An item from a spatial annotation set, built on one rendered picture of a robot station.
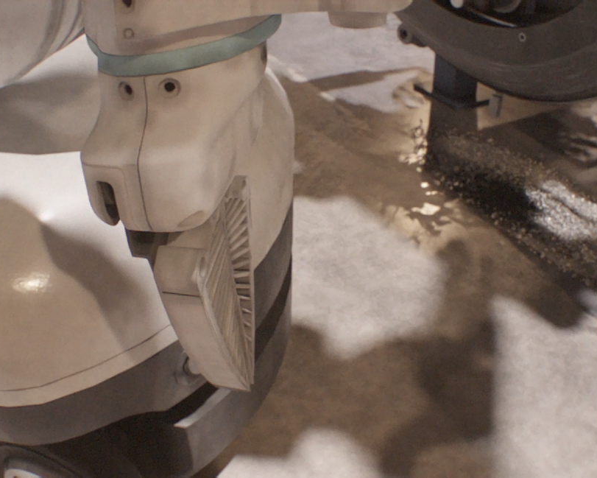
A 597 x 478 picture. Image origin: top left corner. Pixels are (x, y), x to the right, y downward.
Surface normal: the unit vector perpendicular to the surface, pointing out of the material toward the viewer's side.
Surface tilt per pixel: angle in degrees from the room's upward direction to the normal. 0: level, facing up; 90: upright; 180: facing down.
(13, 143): 0
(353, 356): 0
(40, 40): 99
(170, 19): 88
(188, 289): 97
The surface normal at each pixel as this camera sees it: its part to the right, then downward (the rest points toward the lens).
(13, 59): -0.04, 0.73
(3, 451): -0.20, 0.54
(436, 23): -0.84, 0.29
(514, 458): 0.03, -0.83
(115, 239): 0.58, -0.18
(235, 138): 0.98, 0.12
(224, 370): -0.15, 0.84
